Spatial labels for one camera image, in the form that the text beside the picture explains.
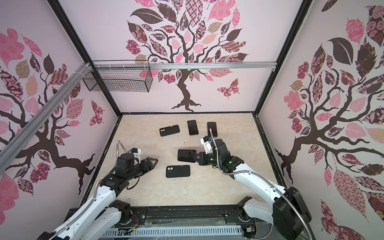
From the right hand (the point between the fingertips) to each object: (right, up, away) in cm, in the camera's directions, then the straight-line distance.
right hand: (193, 155), depth 78 cm
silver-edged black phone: (-1, +15, +32) cm, 35 cm away
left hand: (-22, -6, +3) cm, 23 cm away
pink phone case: (+14, +16, +34) cm, 40 cm away
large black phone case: (-10, -12, +11) cm, 19 cm away
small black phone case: (-20, +13, +33) cm, 40 cm away
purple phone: (+14, +16, +34) cm, 41 cm away
